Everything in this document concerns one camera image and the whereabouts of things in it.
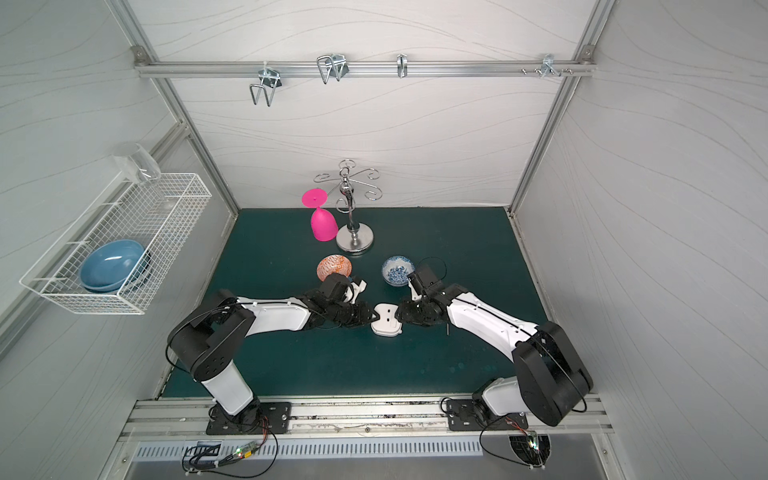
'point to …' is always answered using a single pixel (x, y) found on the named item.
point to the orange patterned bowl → (333, 264)
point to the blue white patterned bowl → (395, 270)
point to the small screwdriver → (447, 329)
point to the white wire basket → (161, 215)
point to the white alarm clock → (387, 325)
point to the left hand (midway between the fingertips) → (378, 320)
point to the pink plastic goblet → (323, 225)
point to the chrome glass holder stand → (354, 237)
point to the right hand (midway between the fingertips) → (401, 313)
